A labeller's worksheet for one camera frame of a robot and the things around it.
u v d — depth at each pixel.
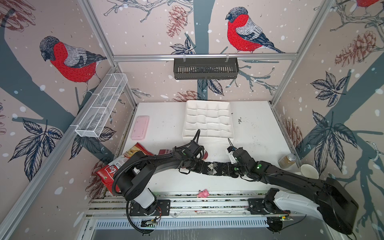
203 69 1.06
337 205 0.41
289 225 0.69
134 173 0.47
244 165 0.64
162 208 0.73
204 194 0.76
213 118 1.04
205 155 0.91
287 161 0.81
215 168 0.85
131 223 0.68
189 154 0.70
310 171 0.76
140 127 1.06
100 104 0.79
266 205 0.66
